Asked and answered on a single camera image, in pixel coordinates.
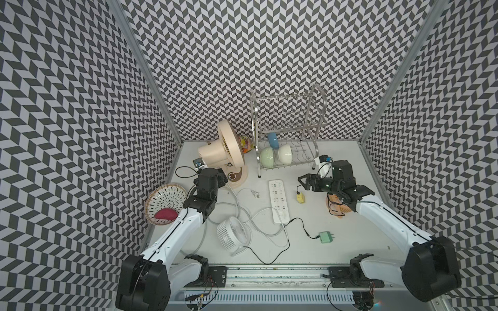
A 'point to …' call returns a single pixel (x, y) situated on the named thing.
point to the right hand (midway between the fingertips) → (305, 182)
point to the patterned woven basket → (164, 203)
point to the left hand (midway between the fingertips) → (214, 173)
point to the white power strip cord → (245, 223)
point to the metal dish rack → (286, 127)
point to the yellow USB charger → (300, 197)
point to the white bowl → (284, 155)
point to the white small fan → (234, 235)
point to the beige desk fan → (226, 153)
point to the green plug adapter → (325, 237)
